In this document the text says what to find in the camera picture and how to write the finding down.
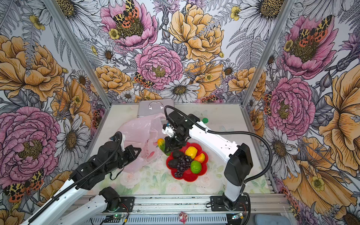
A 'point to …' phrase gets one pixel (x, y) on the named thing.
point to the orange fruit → (200, 158)
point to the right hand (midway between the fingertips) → (169, 154)
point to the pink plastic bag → (143, 133)
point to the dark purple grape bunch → (184, 163)
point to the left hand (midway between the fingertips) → (141, 153)
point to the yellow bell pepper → (191, 151)
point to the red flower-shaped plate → (173, 170)
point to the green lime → (195, 167)
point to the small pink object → (183, 217)
